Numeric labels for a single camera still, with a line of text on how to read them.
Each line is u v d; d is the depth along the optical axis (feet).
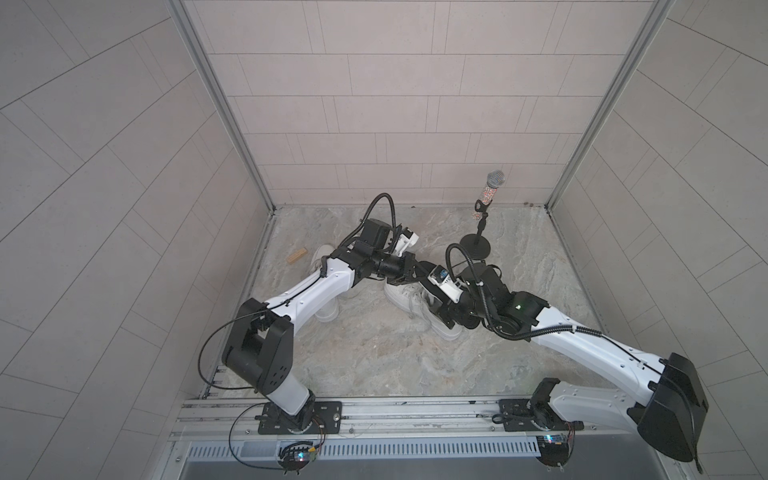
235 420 2.32
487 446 2.23
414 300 2.73
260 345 1.39
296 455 2.11
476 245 3.37
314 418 2.29
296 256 3.32
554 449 2.26
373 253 2.11
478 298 1.83
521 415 2.34
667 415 1.23
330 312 2.75
